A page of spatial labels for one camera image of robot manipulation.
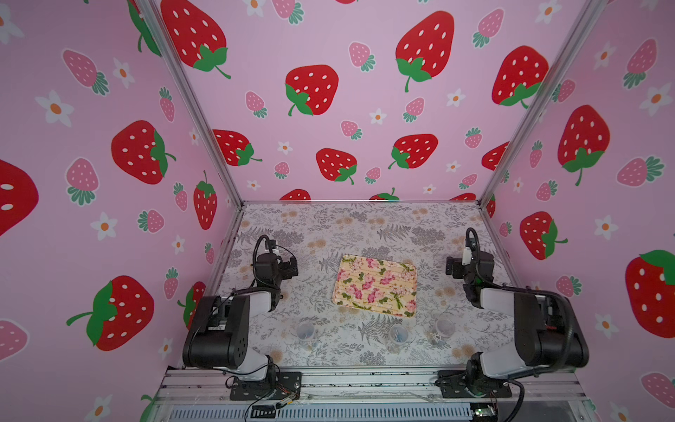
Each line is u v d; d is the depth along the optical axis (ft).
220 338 1.47
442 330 2.72
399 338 2.77
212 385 2.43
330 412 2.30
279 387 2.40
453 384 2.40
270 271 2.36
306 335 2.70
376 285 3.12
